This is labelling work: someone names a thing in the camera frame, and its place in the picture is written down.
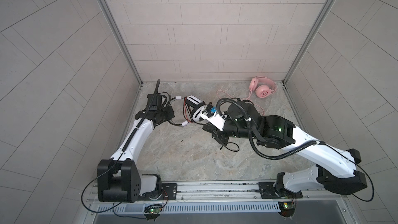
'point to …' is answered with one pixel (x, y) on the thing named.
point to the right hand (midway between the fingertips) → (204, 129)
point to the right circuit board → (287, 208)
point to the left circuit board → (152, 211)
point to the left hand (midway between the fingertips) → (176, 109)
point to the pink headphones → (263, 86)
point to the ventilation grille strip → (247, 207)
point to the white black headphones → (197, 105)
